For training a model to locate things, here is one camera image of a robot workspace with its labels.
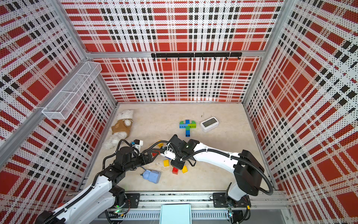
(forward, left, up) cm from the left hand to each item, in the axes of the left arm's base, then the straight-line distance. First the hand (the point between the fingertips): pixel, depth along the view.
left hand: (156, 154), depth 81 cm
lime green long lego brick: (+27, -22, -9) cm, 36 cm away
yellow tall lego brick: (-5, -7, +22) cm, 23 cm away
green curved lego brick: (+29, -14, -8) cm, 33 cm away
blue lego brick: (+19, -18, -7) cm, 27 cm away
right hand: (-4, -13, -1) cm, 14 cm away
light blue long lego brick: (+26, -15, -9) cm, 31 cm away
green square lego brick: (+25, -18, -9) cm, 32 cm away
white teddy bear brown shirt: (+17, +27, -1) cm, 32 cm away
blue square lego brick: (+31, -18, -9) cm, 37 cm away
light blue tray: (-29, -13, -4) cm, 32 cm away
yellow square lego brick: (-2, -5, -8) cm, 10 cm away
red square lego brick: (-8, -11, -7) cm, 15 cm away
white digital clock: (+25, -35, -5) cm, 43 cm away
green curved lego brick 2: (+30, -23, -9) cm, 39 cm away
